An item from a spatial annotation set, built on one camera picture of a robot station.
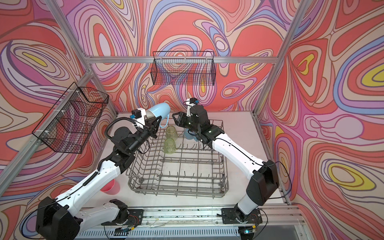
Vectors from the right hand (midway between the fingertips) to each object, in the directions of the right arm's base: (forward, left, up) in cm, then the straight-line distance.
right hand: (175, 119), depth 75 cm
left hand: (-3, +5, +6) cm, 8 cm away
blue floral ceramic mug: (-12, -8, +3) cm, 15 cm away
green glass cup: (+6, +5, -19) cm, 21 cm away
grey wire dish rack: (-11, +3, -28) cm, 30 cm away
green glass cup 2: (0, +6, -26) cm, 26 cm away
